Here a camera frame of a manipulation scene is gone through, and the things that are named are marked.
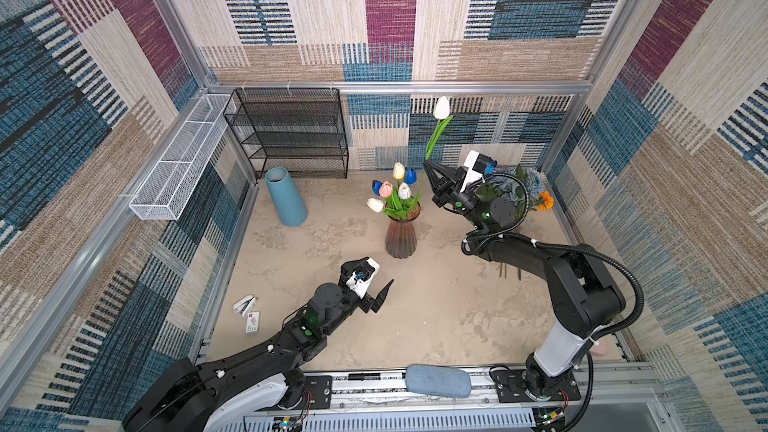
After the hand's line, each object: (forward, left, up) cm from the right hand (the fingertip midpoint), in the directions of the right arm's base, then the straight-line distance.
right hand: (421, 164), depth 72 cm
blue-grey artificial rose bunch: (+16, -37, -27) cm, 49 cm away
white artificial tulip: (-2, +4, -7) cm, 8 cm away
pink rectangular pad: (-33, -47, -36) cm, 68 cm away
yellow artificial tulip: (+4, +5, -6) cm, 9 cm away
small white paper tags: (-20, +49, -34) cm, 63 cm away
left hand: (-15, +11, -21) cm, 28 cm away
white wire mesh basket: (-5, +60, -2) cm, 60 cm away
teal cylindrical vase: (+11, +40, -23) cm, 48 cm away
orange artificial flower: (+15, -49, -34) cm, 61 cm away
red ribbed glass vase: (-4, +4, -25) cm, 26 cm away
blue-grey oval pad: (-39, -3, -34) cm, 52 cm away
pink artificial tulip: (-2, +9, -6) cm, 11 cm away
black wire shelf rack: (+38, +39, -17) cm, 57 cm away
